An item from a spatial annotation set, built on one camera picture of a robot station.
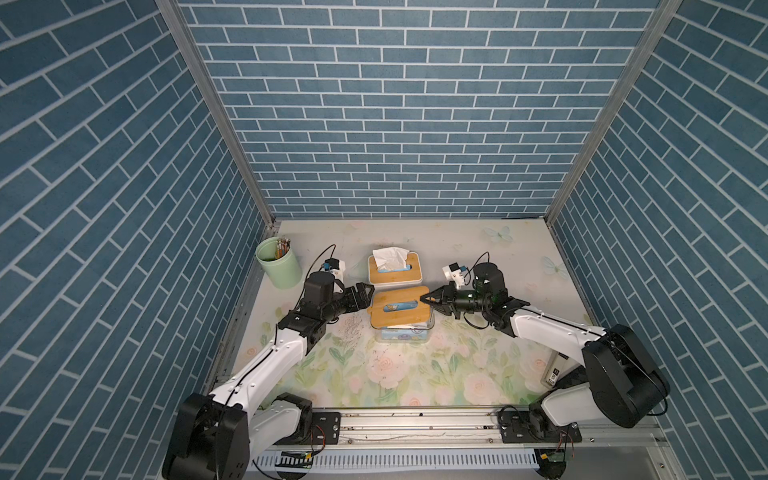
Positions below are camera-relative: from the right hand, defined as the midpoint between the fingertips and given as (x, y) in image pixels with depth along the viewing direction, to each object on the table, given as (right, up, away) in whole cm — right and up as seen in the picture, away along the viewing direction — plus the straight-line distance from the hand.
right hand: (424, 301), depth 79 cm
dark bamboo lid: (-7, -4, +10) cm, 12 cm away
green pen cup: (-42, +7, +13) cm, 45 cm away
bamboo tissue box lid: (-5, +5, +17) cm, 19 cm away
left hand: (-15, +2, +4) cm, 15 cm away
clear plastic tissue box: (-2, -7, +2) cm, 8 cm away
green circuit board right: (+31, -36, -7) cm, 48 cm away
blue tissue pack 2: (-5, -10, +5) cm, 13 cm away
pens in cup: (-42, +15, +10) cm, 46 cm away
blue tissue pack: (-4, +7, +19) cm, 21 cm away
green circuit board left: (-32, -37, -7) cm, 50 cm away
